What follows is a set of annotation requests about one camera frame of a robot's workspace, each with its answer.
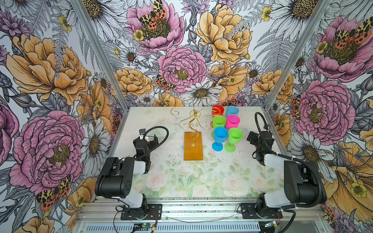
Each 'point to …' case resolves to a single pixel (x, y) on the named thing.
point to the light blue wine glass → (231, 110)
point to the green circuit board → (144, 225)
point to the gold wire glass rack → (205, 122)
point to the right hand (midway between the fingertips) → (258, 137)
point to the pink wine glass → (232, 121)
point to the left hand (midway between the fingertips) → (148, 139)
